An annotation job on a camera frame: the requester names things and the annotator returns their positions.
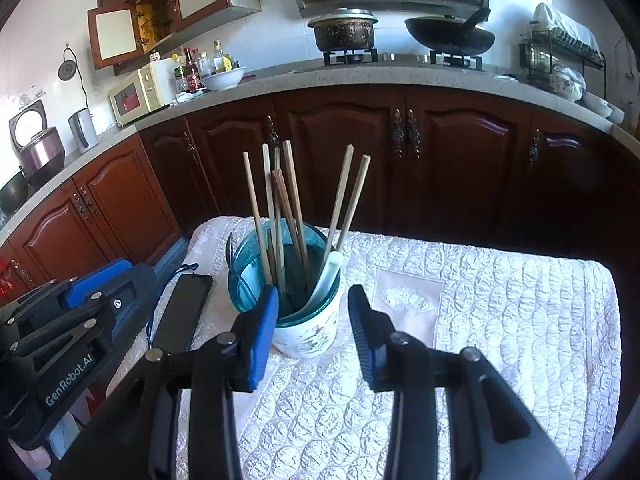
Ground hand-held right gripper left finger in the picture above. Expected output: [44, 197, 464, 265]
[52, 285, 280, 480]

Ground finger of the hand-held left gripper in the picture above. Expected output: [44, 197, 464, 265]
[6, 264, 159, 362]
[0, 259, 134, 335]

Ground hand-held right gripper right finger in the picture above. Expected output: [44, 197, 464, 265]
[347, 285, 576, 480]

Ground white floral utensil holder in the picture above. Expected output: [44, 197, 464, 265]
[227, 222, 344, 360]

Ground white ceramic spoon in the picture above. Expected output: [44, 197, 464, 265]
[300, 251, 345, 312]

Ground bunch of wooden chopsticks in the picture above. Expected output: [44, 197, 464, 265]
[242, 140, 372, 296]

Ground black smartphone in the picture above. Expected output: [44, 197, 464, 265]
[151, 273, 214, 354]

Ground white quilted tablecloth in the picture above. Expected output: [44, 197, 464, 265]
[107, 216, 624, 480]

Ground black pan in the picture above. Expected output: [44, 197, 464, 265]
[0, 170, 30, 217]

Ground rice cooker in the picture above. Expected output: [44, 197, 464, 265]
[8, 100, 66, 187]

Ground white electric kettle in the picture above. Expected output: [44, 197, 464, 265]
[68, 107, 100, 154]

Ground cream microwave oven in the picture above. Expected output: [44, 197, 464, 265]
[108, 62, 174, 126]

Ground brown wooden base cabinets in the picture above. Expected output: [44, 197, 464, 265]
[0, 82, 640, 311]

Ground dark sauce bottle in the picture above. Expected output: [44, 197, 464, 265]
[184, 48, 201, 94]

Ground white mixing bowl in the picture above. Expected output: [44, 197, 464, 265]
[200, 66, 247, 92]

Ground grey kitchen countertop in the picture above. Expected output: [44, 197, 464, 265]
[0, 57, 640, 251]

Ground black gas stove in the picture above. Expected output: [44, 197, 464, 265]
[320, 47, 487, 72]

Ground dark cooking pot with lid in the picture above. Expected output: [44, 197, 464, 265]
[307, 7, 380, 54]

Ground black wok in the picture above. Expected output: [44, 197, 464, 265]
[404, 7, 497, 57]

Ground floral ceramic pot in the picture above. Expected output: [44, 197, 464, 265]
[550, 65, 587, 102]

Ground stack of white bowls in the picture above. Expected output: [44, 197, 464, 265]
[582, 90, 627, 124]

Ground round black wall object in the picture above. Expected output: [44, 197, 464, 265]
[57, 47, 77, 82]

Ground brown wooden wall cabinet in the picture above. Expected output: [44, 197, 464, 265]
[87, 0, 263, 77]

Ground black wire dish rack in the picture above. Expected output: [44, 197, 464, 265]
[518, 2, 609, 102]

